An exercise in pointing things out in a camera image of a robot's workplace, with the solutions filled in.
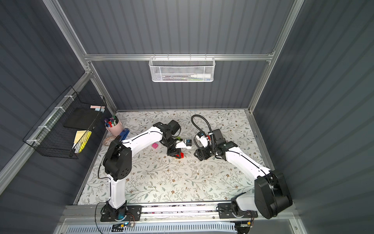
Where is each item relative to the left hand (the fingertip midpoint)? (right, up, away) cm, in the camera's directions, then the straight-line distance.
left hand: (178, 153), depth 88 cm
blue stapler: (-41, +10, +15) cm, 45 cm away
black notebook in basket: (-51, +21, -10) cm, 57 cm away
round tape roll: (-52, +6, +14) cm, 54 cm away
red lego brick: (+2, -1, +1) cm, 3 cm away
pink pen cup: (-44, +16, +8) cm, 47 cm away
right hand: (+14, +2, -3) cm, 15 cm away
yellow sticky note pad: (-41, +12, -25) cm, 49 cm away
